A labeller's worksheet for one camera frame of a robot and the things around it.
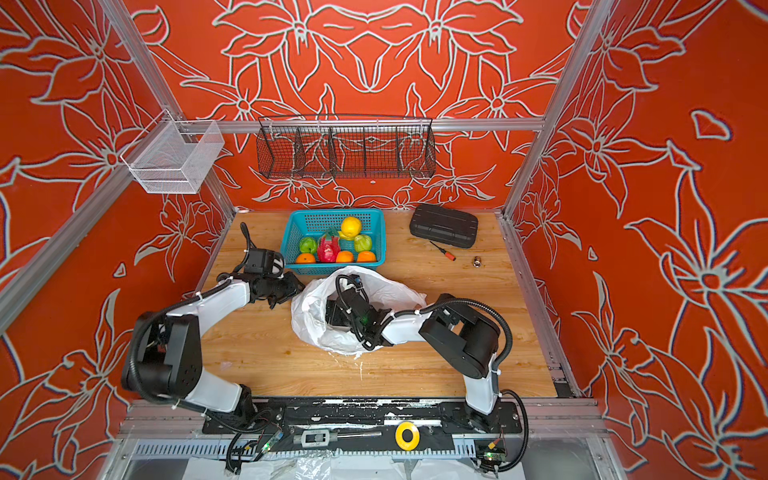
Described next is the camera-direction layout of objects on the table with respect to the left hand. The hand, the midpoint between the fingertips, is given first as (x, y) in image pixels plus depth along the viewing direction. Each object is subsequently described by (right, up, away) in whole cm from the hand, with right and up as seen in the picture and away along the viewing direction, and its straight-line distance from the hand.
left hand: (302, 285), depth 91 cm
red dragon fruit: (+8, +11, +6) cm, 14 cm away
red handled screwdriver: (+50, +9, +15) cm, 53 cm away
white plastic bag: (+6, -1, -13) cm, 14 cm away
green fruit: (+18, +13, +12) cm, 25 cm away
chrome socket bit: (+59, +6, +11) cm, 60 cm away
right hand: (+7, -6, -5) cm, 11 cm away
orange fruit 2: (+13, +9, +6) cm, 17 cm away
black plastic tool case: (+48, +20, +15) cm, 54 cm away
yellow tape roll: (+33, -33, -22) cm, 52 cm away
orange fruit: (-1, +8, +7) cm, 11 cm away
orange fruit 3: (+20, +9, +8) cm, 23 cm away
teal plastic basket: (-2, +21, +19) cm, 28 cm away
